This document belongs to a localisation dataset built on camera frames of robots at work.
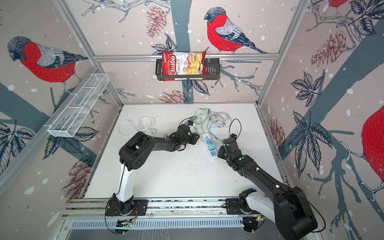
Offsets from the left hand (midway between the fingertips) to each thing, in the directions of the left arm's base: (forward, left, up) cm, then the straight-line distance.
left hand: (198, 136), depth 98 cm
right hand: (-13, -13, +4) cm, 19 cm away
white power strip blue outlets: (-2, -6, -1) cm, 7 cm away
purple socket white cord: (+11, +52, -3) cm, 53 cm away
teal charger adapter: (-10, -8, +4) cm, 14 cm away
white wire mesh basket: (-10, +64, +28) cm, 71 cm away
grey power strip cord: (+18, -19, -2) cm, 26 cm away
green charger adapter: (+24, -7, 0) cm, 25 cm away
